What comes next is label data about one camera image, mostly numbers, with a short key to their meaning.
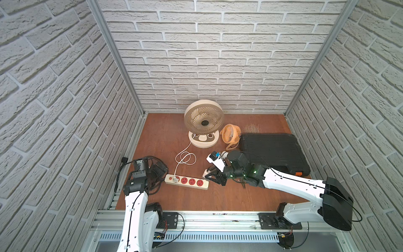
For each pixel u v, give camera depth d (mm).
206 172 710
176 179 827
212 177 700
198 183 830
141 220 456
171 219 747
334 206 401
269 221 738
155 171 706
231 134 955
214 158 645
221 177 653
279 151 902
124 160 952
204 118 838
